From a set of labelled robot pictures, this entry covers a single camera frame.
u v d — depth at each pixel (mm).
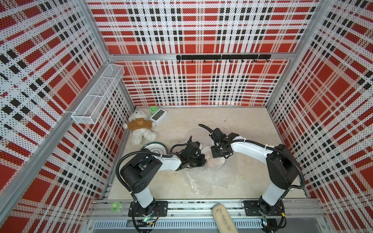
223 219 675
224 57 893
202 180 825
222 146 649
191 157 746
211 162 841
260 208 663
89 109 906
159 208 736
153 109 1147
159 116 1106
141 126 1012
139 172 464
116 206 750
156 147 961
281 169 459
